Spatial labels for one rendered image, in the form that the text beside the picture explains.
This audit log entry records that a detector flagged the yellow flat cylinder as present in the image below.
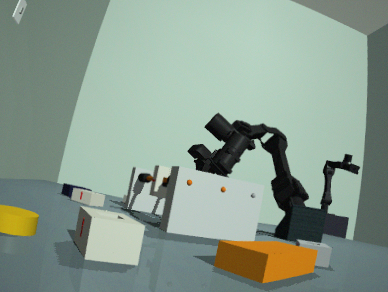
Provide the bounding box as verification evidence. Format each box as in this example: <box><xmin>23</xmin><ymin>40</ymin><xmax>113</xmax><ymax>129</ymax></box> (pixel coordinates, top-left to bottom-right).
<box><xmin>0</xmin><ymin>205</ymin><xmax>39</xmax><ymax>236</ymax></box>

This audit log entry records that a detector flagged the orange rectangular block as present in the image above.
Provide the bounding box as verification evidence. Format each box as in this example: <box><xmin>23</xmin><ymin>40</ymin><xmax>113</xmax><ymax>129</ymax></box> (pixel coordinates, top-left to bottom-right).
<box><xmin>214</xmin><ymin>240</ymin><xmax>318</xmax><ymax>283</ymax></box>

